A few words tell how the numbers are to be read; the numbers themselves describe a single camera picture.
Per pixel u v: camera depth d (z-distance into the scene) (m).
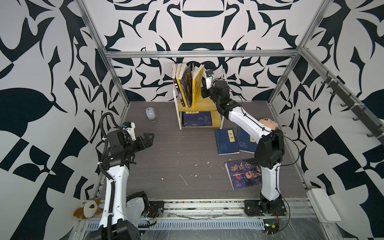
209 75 0.71
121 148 0.58
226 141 0.99
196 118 1.02
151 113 1.04
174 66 0.82
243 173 0.84
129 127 0.69
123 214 0.41
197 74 0.77
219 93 0.66
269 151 0.52
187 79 0.83
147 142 0.69
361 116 0.55
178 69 0.80
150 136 0.70
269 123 0.99
